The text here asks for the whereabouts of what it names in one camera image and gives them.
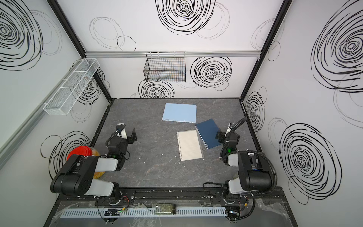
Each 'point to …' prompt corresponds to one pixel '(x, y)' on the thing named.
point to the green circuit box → (165, 209)
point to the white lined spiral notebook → (189, 145)
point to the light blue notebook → (180, 112)
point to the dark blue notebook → (208, 130)
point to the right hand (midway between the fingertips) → (228, 131)
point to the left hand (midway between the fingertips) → (126, 129)
